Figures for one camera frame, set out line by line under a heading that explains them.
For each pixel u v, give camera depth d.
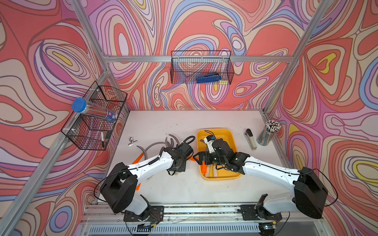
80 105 0.62
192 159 0.76
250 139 0.98
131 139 1.01
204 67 0.96
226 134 0.99
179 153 0.67
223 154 0.61
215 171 0.84
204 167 0.86
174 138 0.97
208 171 0.86
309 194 0.41
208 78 0.90
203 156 0.71
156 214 0.72
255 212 0.72
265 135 0.93
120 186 0.43
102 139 0.72
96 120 0.70
